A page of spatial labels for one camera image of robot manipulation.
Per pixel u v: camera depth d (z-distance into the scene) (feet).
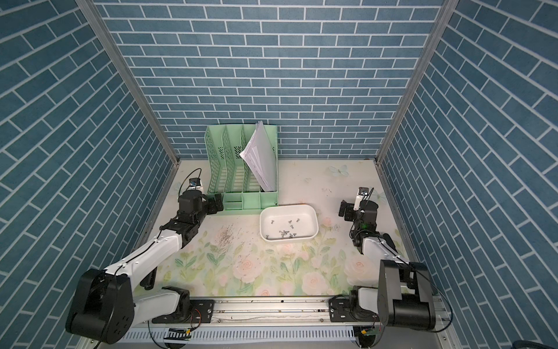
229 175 3.67
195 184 2.42
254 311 2.50
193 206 2.15
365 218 2.23
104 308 1.30
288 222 3.16
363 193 2.53
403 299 1.37
